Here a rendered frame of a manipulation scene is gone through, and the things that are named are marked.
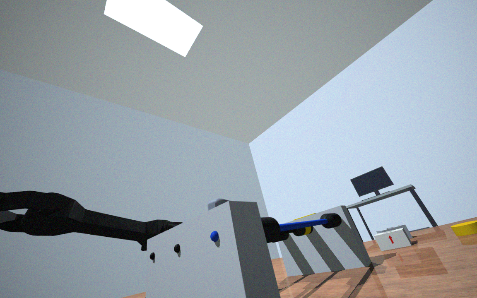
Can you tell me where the yellow disc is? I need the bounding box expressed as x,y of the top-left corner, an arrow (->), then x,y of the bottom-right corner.
451,221 -> 477,236

